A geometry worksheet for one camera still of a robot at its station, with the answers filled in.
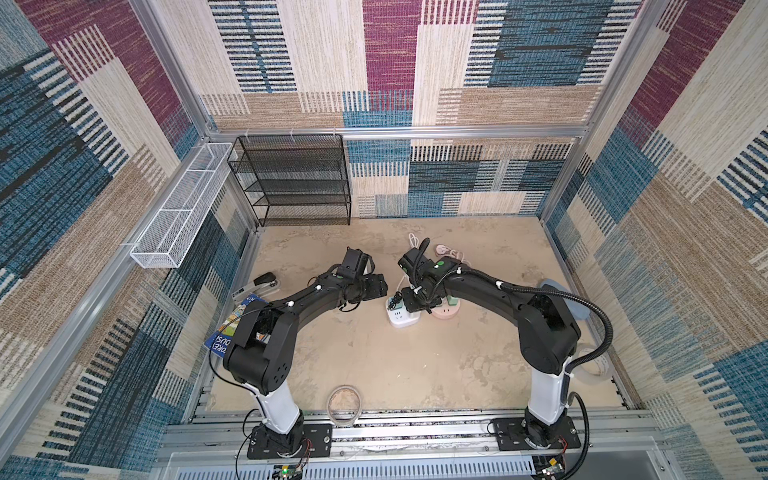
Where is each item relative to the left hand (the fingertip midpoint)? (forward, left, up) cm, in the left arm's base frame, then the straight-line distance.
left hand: (380, 284), depth 93 cm
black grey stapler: (+4, +39, -6) cm, 40 cm away
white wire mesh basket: (-4, +49, +25) cm, 56 cm away
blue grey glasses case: (-8, -60, -4) cm, 61 cm away
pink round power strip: (-6, -20, -6) cm, 22 cm away
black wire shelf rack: (+38, +30, +10) cm, 50 cm away
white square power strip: (-9, -6, -5) cm, 12 cm away
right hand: (-8, -10, -1) cm, 13 cm away
